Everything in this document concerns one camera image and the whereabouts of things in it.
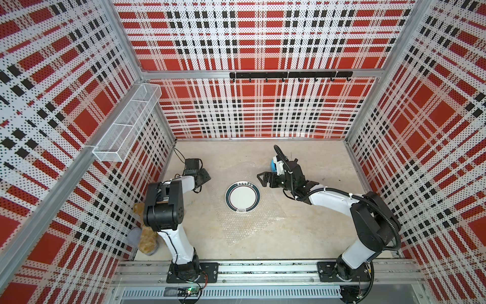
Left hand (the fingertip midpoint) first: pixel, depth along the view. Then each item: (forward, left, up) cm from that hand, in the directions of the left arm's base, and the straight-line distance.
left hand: (208, 175), depth 102 cm
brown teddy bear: (-37, +14, +12) cm, 41 cm away
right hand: (-8, -32, +11) cm, 34 cm away
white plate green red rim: (-12, -20, -2) cm, 23 cm away
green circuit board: (-52, -1, 0) cm, 52 cm away
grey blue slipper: (-33, +27, +2) cm, 43 cm away
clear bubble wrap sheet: (-28, -18, -2) cm, 33 cm away
